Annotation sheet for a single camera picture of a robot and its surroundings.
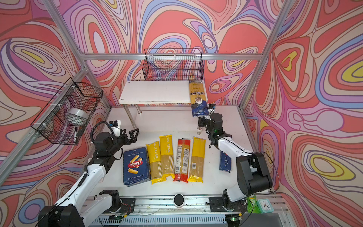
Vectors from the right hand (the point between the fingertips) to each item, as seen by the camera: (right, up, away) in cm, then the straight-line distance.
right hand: (200, 115), depth 88 cm
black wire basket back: (-13, +37, +12) cm, 41 cm away
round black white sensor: (-13, -44, -18) cm, 49 cm away
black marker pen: (-67, -11, -16) cm, 70 cm away
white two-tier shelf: (-28, +14, -7) cm, 32 cm away
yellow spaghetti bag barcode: (-2, -29, -2) cm, 29 cm away
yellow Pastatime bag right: (-21, -27, 0) cm, 35 cm away
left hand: (-40, -8, -8) cm, 42 cm away
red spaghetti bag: (-12, -28, -2) cm, 30 cm away
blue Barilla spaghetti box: (+15, -29, -2) cm, 33 cm away
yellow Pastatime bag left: (-30, -24, +2) cm, 38 cm away
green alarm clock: (+31, -47, -17) cm, 59 cm away
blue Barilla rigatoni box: (-38, -30, -8) cm, 50 cm away
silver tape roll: (-66, +1, -15) cm, 68 cm away
